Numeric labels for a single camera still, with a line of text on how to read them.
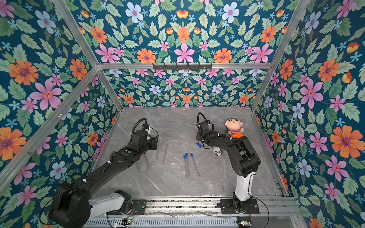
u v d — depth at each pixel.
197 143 0.99
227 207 0.73
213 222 0.70
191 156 0.93
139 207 0.73
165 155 0.93
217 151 0.91
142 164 0.85
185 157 0.93
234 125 0.98
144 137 0.66
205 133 0.76
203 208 0.75
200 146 0.97
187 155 0.93
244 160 0.52
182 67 0.93
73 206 0.40
